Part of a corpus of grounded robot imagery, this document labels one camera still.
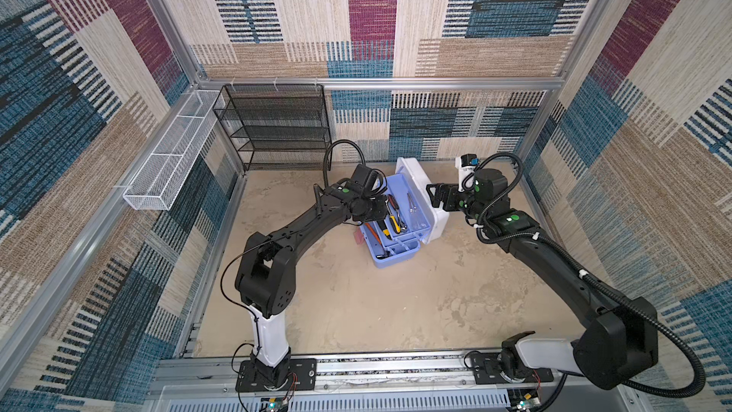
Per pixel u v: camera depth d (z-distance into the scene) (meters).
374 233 0.89
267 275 0.48
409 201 0.92
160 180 0.70
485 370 0.73
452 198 0.71
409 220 0.87
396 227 0.85
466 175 0.70
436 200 0.73
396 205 0.90
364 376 0.75
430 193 0.77
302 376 0.73
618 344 0.40
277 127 1.11
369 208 0.77
